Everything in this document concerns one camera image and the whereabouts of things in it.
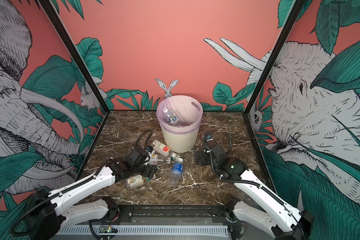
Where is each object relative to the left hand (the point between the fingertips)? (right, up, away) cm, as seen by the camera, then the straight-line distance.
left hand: (150, 164), depth 81 cm
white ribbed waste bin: (+17, +11, +5) cm, 21 cm away
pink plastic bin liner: (+22, +31, +14) cm, 41 cm away
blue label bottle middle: (+15, -5, +3) cm, 16 cm away
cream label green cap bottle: (-7, -9, -1) cm, 12 cm away
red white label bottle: (+7, +6, +11) cm, 14 cm away
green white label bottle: (+10, +27, +7) cm, 30 cm away
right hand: (+28, +9, -7) cm, 30 cm away
